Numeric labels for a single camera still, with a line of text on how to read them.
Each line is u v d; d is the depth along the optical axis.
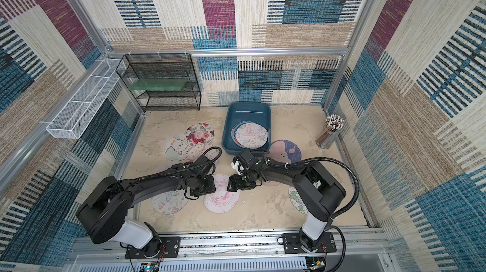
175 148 1.02
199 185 0.73
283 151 1.00
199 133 1.08
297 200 0.85
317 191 0.46
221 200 0.85
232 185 0.78
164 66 1.01
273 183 0.61
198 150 1.02
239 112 1.19
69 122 0.70
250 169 0.69
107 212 0.43
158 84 0.97
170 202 0.85
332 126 0.89
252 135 1.05
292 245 0.73
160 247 0.72
